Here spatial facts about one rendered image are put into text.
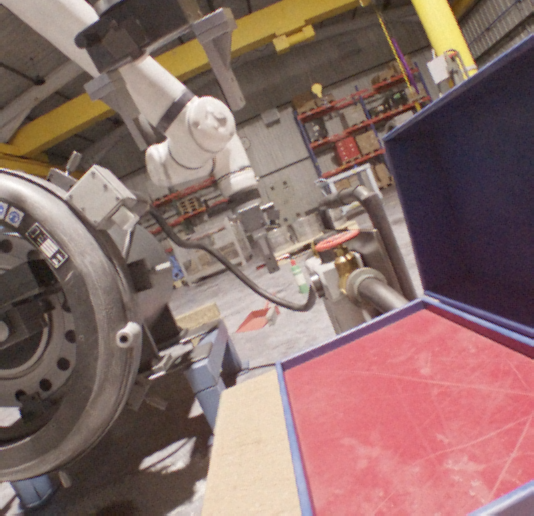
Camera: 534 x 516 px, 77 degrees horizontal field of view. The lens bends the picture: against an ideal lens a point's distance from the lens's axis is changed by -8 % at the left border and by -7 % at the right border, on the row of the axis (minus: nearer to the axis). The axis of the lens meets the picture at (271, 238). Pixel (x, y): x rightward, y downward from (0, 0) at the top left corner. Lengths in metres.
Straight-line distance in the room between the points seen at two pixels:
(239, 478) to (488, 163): 0.20
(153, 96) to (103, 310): 0.45
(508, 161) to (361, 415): 0.14
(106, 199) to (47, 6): 0.38
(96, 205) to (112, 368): 0.35
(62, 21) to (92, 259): 0.45
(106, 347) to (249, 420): 0.65
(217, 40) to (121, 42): 0.10
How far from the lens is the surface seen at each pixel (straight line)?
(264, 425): 0.21
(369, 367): 0.21
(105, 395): 0.89
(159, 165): 0.74
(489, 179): 0.23
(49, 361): 1.07
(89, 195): 0.86
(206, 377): 1.19
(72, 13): 0.68
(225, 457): 0.20
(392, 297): 0.44
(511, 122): 0.21
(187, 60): 12.58
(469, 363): 0.19
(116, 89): 0.50
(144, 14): 0.45
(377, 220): 0.53
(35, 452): 1.02
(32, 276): 0.87
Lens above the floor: 0.57
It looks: 3 degrees down
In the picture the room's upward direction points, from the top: 23 degrees counter-clockwise
